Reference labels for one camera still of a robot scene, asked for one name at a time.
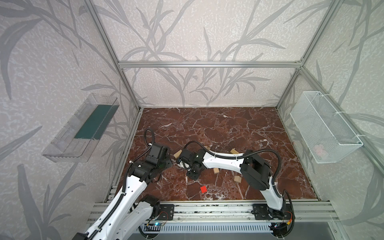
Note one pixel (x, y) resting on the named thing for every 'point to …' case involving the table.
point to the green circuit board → (155, 224)
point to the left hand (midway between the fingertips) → (170, 155)
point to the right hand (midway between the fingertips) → (192, 169)
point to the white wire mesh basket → (328, 139)
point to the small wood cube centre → (216, 170)
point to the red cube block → (203, 189)
